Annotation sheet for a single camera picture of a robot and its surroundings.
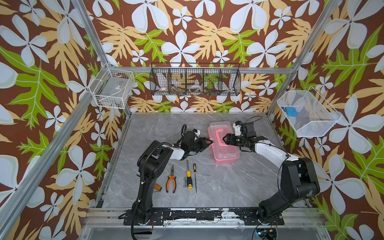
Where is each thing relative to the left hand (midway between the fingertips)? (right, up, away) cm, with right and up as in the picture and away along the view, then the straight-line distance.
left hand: (211, 141), depth 94 cm
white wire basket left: (-60, +33, -7) cm, 69 cm away
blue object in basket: (+46, +18, -8) cm, 50 cm away
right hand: (+9, +2, -1) cm, 10 cm away
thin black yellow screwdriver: (-11, -17, -4) cm, 20 cm away
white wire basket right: (+53, +15, -16) cm, 57 cm away
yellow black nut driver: (-14, -22, -9) cm, 28 cm away
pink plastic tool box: (+5, -6, -10) cm, 12 cm away
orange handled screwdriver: (-32, -25, -12) cm, 42 cm away
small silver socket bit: (-17, -25, -10) cm, 31 cm away
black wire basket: (-11, +41, +3) cm, 43 cm away
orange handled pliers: (-26, -21, -8) cm, 35 cm away
